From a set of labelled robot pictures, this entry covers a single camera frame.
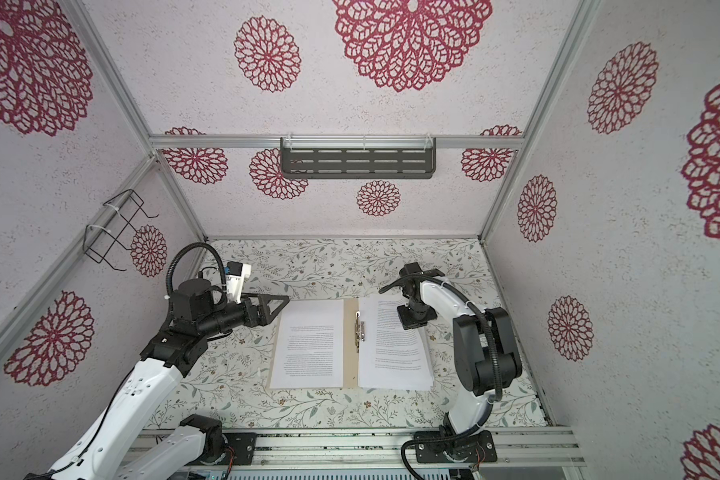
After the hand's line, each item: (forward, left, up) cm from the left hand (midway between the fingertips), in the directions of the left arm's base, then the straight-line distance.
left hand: (279, 304), depth 73 cm
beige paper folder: (0, -17, -25) cm, 30 cm away
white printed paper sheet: (+1, -4, -25) cm, 25 cm away
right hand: (+6, -37, -20) cm, 42 cm away
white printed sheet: (-5, -29, -23) cm, 38 cm away
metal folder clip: (+4, -20, -22) cm, 30 cm away
